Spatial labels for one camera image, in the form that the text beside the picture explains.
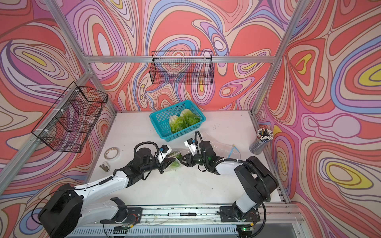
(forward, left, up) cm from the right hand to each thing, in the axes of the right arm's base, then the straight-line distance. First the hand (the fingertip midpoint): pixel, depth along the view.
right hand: (181, 163), depth 84 cm
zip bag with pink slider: (+3, +2, +5) cm, 6 cm away
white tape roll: (+11, +46, -6) cm, 48 cm away
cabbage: (-1, +3, +1) cm, 3 cm away
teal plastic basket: (+38, +17, -3) cm, 42 cm away
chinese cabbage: (+28, +4, +3) cm, 29 cm away
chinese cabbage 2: (+32, -5, +3) cm, 32 cm away
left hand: (0, +3, +5) cm, 6 cm away
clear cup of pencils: (+10, -48, +9) cm, 50 cm away
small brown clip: (+1, +46, -5) cm, 47 cm away
